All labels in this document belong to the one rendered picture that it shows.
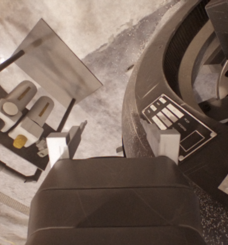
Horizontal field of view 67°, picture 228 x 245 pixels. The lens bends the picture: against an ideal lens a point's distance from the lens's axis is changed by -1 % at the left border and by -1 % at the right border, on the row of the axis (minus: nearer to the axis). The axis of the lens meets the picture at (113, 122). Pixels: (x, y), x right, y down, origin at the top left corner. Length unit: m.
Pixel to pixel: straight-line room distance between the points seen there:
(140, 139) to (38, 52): 0.87
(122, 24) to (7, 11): 0.52
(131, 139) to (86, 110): 0.91
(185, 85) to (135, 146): 0.18
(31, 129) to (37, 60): 0.46
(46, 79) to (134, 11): 0.57
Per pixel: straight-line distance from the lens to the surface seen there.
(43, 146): 0.70
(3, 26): 1.06
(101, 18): 0.87
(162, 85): 0.25
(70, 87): 1.03
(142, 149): 0.18
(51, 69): 1.02
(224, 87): 0.40
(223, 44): 0.19
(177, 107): 0.20
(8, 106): 0.66
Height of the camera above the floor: 0.85
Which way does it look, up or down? 48 degrees down
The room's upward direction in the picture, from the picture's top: 171 degrees counter-clockwise
